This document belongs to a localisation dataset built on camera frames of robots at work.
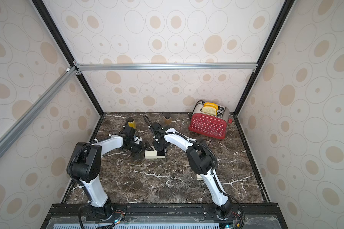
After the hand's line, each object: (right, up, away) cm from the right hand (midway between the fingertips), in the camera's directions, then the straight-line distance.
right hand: (157, 150), depth 94 cm
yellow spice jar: (-20, +19, +9) cm, 29 cm away
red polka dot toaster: (+36, +17, 0) cm, 40 cm away
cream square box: (+26, -14, -11) cm, 31 cm away
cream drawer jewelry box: (-4, -2, -3) cm, 6 cm away
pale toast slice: (+34, +27, 0) cm, 44 cm away
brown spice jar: (+6, +21, +12) cm, 25 cm away
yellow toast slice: (+36, +30, +1) cm, 47 cm away
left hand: (-4, 0, -3) cm, 5 cm away
